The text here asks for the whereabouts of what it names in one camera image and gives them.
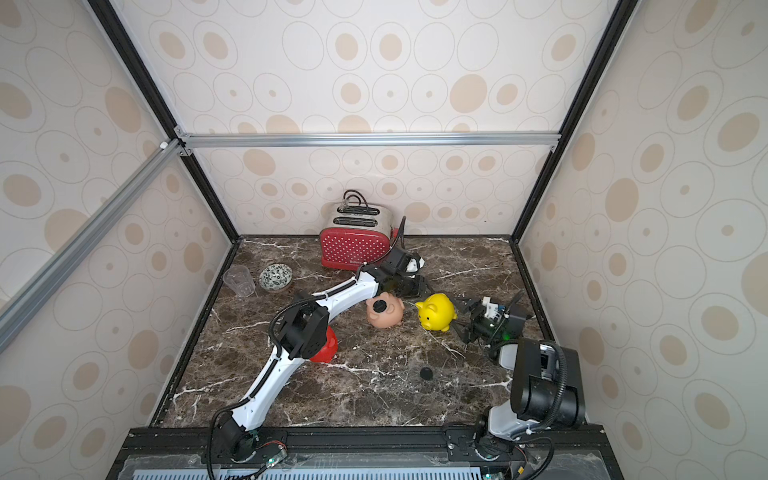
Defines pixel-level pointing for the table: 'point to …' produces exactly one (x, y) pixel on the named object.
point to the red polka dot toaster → (357, 234)
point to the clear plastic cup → (239, 279)
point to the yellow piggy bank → (437, 312)
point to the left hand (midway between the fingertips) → (441, 293)
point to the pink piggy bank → (385, 310)
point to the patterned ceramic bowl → (275, 277)
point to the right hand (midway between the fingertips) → (462, 310)
